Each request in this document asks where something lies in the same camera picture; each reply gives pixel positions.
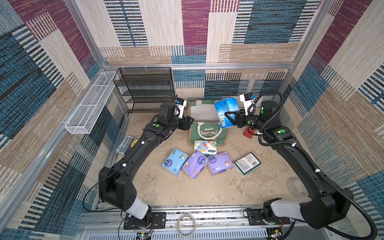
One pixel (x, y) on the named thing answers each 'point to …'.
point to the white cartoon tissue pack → (207, 147)
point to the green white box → (247, 164)
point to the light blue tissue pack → (175, 161)
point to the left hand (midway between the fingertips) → (189, 118)
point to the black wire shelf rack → (145, 89)
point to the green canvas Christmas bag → (203, 123)
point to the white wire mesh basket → (81, 121)
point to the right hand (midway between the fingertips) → (230, 115)
